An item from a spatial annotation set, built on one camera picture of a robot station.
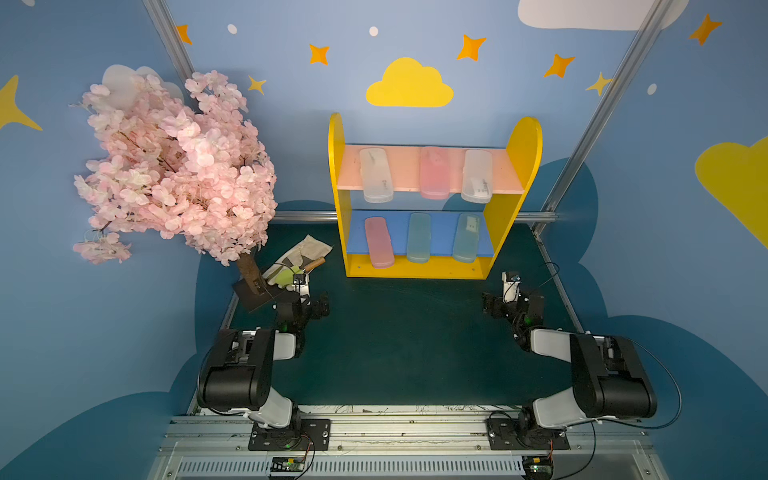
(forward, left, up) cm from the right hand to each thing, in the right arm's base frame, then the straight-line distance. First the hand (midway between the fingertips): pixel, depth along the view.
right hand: (502, 290), depth 96 cm
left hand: (-4, +62, +1) cm, 62 cm away
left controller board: (-50, +59, -6) cm, 78 cm away
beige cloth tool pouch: (+16, +70, -5) cm, 72 cm away
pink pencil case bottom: (+9, +41, +10) cm, 43 cm away
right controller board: (-47, -3, -9) cm, 48 cm away
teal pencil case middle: (+13, +28, +10) cm, 32 cm away
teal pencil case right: (+15, +12, +9) cm, 21 cm away
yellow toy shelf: (+25, +25, +10) cm, 37 cm away
